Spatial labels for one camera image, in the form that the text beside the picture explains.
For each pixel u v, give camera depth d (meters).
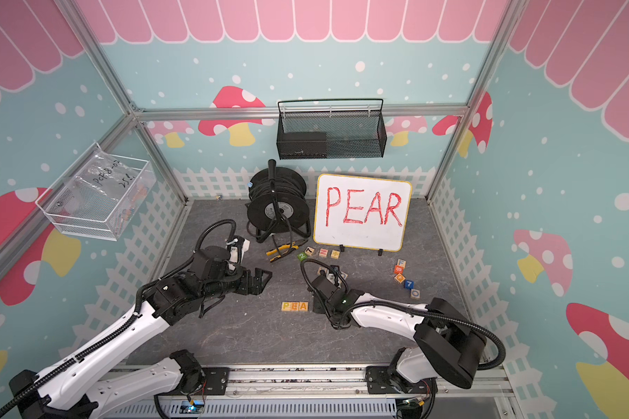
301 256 1.00
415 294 0.90
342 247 1.02
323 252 1.02
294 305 0.88
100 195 0.70
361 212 0.97
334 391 0.73
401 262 0.99
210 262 0.53
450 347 0.43
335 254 1.00
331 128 0.94
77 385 0.40
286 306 0.87
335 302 0.64
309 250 1.02
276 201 0.85
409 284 0.93
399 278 0.94
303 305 0.87
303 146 0.92
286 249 1.02
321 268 0.76
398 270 0.97
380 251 1.01
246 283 0.64
